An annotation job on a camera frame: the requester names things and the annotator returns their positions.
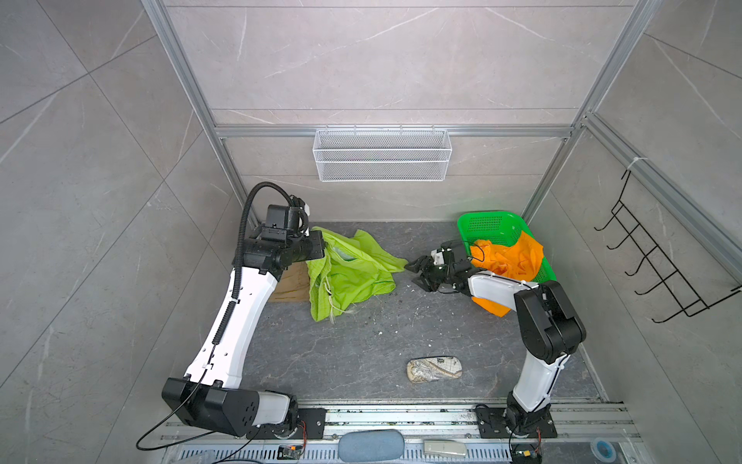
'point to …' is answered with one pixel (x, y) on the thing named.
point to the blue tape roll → (603, 449)
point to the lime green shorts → (352, 271)
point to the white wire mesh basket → (383, 156)
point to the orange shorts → (521, 261)
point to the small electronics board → (289, 451)
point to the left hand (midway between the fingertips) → (319, 236)
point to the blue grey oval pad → (371, 446)
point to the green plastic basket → (501, 228)
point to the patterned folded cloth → (424, 369)
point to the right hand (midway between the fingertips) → (406, 269)
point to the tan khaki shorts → (293, 285)
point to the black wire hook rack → (666, 272)
